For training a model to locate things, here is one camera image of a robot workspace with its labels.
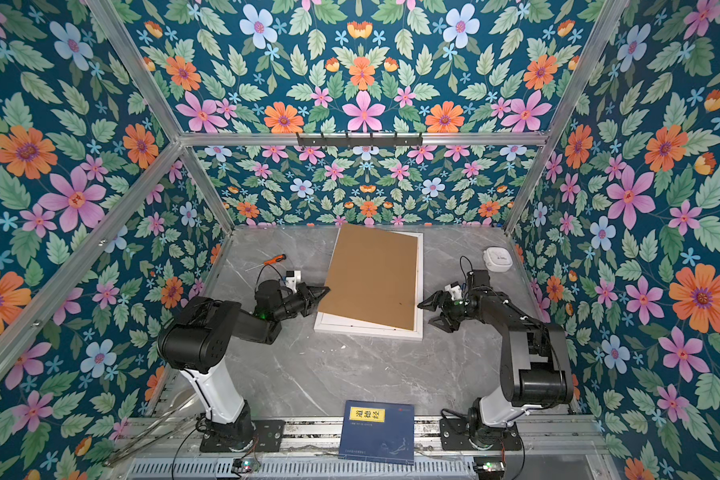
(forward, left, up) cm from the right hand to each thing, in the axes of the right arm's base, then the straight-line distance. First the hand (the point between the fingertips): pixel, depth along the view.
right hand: (425, 310), depth 88 cm
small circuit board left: (-37, +46, -8) cm, 60 cm away
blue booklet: (-30, +14, -8) cm, 34 cm away
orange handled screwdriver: (+25, +52, -5) cm, 58 cm away
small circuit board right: (-38, -13, -9) cm, 41 cm away
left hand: (+7, +28, +5) cm, 29 cm away
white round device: (+23, -29, -4) cm, 37 cm away
